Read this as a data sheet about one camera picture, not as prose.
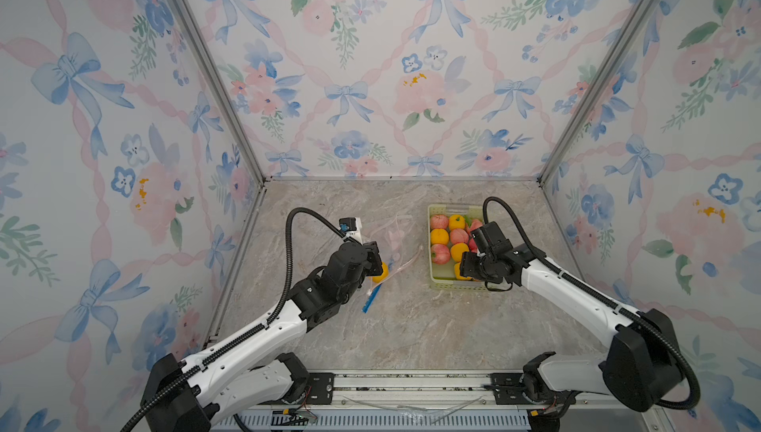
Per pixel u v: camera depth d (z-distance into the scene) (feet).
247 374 1.83
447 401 2.40
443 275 3.07
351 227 2.10
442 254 3.04
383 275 2.18
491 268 2.14
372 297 2.94
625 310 1.44
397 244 2.63
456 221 3.30
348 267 1.76
